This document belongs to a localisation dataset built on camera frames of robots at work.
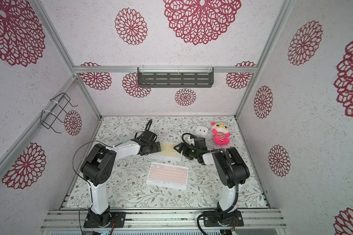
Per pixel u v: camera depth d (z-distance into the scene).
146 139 0.80
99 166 0.52
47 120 0.72
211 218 0.73
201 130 1.07
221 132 1.03
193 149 0.89
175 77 0.96
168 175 0.89
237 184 0.49
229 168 0.46
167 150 1.00
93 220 0.67
